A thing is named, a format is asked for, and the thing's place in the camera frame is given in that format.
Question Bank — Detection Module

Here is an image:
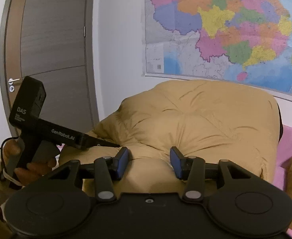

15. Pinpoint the colourful wall map poster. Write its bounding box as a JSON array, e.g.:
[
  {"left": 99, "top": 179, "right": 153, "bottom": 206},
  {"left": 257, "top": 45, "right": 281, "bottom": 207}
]
[{"left": 143, "top": 0, "right": 292, "bottom": 98}]

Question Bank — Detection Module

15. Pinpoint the grey wooden door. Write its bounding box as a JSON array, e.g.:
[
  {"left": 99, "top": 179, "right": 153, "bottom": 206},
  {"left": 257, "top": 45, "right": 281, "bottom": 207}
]
[{"left": 0, "top": 0, "right": 99, "bottom": 133}]

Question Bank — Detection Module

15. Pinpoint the silver door handle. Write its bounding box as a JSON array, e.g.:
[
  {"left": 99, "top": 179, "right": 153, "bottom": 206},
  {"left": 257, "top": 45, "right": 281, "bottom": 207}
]
[{"left": 8, "top": 78, "right": 21, "bottom": 93}]

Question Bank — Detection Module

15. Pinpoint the person's left hand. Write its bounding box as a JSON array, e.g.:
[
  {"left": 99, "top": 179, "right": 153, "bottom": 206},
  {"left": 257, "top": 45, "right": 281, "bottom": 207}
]
[{"left": 3, "top": 139, "right": 57, "bottom": 186}]

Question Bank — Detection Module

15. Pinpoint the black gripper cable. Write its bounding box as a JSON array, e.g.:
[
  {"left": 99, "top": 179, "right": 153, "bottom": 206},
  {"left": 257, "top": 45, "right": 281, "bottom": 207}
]
[{"left": 0, "top": 136, "right": 20, "bottom": 165}]

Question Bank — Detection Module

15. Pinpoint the tan quilted down jacket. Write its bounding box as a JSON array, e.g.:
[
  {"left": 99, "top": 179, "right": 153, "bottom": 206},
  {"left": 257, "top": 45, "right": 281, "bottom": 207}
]
[{"left": 57, "top": 79, "right": 284, "bottom": 195}]

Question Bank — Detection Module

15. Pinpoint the pink bed sheet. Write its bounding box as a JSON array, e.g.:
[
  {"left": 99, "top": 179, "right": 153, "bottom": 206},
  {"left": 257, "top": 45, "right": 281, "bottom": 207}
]
[{"left": 272, "top": 124, "right": 292, "bottom": 239}]

